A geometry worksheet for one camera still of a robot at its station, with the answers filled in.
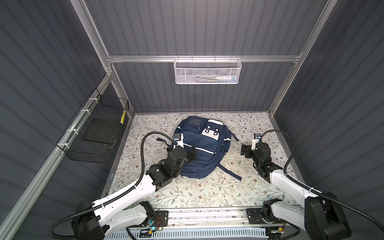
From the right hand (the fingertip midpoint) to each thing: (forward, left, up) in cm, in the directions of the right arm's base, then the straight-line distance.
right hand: (253, 144), depth 87 cm
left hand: (-7, +38, +11) cm, 40 cm away
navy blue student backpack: (+5, +25, 0) cm, 25 cm away
